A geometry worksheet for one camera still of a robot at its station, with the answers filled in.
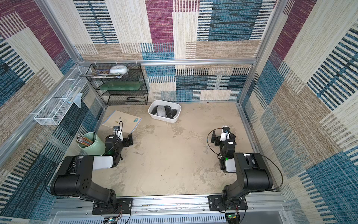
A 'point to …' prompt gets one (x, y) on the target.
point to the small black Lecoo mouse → (171, 113)
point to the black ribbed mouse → (168, 108)
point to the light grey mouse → (161, 111)
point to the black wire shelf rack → (131, 89)
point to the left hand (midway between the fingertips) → (123, 134)
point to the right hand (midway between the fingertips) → (223, 129)
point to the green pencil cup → (97, 148)
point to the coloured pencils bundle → (82, 139)
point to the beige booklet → (129, 122)
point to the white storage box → (173, 105)
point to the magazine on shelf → (105, 73)
